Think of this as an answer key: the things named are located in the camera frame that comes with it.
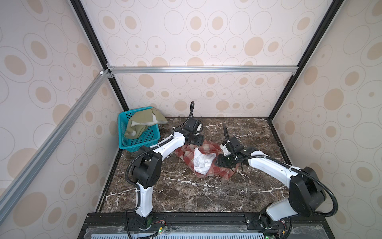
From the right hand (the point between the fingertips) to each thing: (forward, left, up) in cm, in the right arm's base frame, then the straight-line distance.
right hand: (217, 163), depth 86 cm
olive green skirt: (+30, +49, +6) cm, 58 cm away
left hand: (+15, +7, +6) cm, 18 cm away
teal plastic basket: (+24, +47, -6) cm, 53 cm away
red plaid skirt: (+5, +8, -3) cm, 10 cm away
